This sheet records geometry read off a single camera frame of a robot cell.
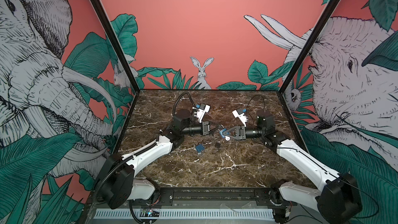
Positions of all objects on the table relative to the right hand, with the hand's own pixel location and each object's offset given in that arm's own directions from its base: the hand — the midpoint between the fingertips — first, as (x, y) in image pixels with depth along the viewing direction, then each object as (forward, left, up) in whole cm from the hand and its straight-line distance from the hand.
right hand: (224, 134), depth 69 cm
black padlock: (+6, +1, -26) cm, 26 cm away
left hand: (+2, +1, +2) cm, 3 cm away
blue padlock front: (+1, +1, -1) cm, 2 cm away
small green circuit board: (-28, +35, -24) cm, 50 cm away
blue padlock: (+4, +12, -24) cm, 27 cm away
